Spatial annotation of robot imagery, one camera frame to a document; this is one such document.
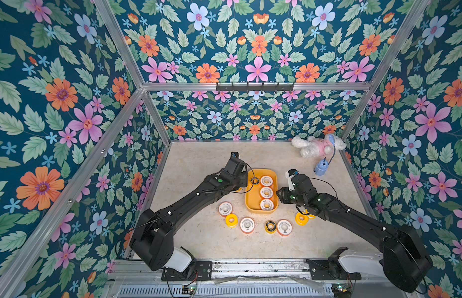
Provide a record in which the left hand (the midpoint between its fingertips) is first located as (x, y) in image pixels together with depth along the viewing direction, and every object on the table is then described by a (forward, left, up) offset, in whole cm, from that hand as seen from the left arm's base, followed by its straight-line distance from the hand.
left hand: (244, 174), depth 84 cm
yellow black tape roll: (+5, -6, -14) cm, 16 cm away
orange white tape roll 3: (-9, -10, -15) cm, 20 cm away
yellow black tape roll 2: (-12, +3, +6) cm, 14 cm away
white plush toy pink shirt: (+20, -41, -7) cm, 46 cm away
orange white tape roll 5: (-18, 0, -16) cm, 24 cm away
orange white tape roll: (+4, -12, -14) cm, 19 cm away
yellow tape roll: (-15, +8, -16) cm, 23 cm away
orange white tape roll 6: (-20, -17, -16) cm, 31 cm away
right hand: (-7, -15, -6) cm, 18 cm away
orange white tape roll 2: (-2, -11, -16) cm, 19 cm away
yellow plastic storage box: (+8, -10, -12) cm, 18 cm away
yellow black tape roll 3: (-20, -10, -16) cm, 28 cm away
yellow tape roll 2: (-17, -25, -16) cm, 34 cm away
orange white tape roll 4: (-9, +11, -16) cm, 21 cm away
